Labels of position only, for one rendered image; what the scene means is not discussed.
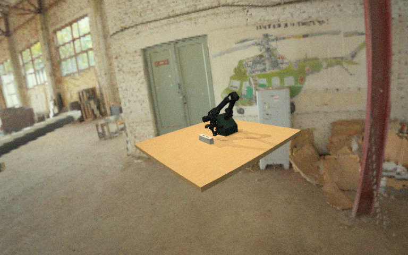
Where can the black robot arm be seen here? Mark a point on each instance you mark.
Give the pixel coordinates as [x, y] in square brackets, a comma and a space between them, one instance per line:
[215, 111]

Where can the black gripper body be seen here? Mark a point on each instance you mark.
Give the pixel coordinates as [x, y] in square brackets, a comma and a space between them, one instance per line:
[217, 126]

